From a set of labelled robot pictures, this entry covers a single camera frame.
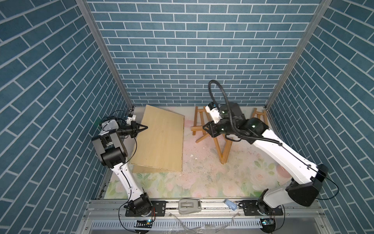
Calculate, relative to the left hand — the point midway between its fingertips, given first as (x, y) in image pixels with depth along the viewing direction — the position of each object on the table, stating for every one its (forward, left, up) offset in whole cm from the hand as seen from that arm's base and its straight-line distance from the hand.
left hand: (148, 126), depth 92 cm
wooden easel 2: (+22, -82, -10) cm, 85 cm away
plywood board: (-12, -8, -6) cm, 15 cm away
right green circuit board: (-48, -66, -14) cm, 83 cm away
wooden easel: (-17, -48, -7) cm, 51 cm away
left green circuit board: (-49, -5, -16) cm, 52 cm away
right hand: (-14, -35, +19) cm, 42 cm away
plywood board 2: (-23, +2, -11) cm, 25 cm away
